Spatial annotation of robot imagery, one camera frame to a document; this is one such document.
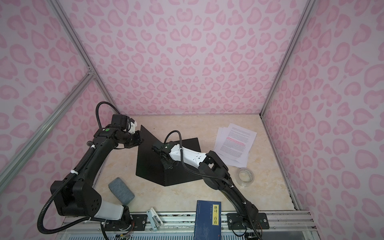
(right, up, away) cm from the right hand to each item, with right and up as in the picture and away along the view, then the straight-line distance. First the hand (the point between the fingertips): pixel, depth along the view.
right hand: (171, 163), depth 91 cm
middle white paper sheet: (+33, +14, +15) cm, 39 cm away
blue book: (+21, -24, -19) cm, 37 cm away
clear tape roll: (+44, -7, -3) cm, 44 cm away
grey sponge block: (-25, -13, -11) cm, 30 cm away
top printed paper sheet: (+42, +11, +13) cm, 46 cm away
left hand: (-13, +16, -9) cm, 23 cm away
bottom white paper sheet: (+32, +16, +16) cm, 39 cm away
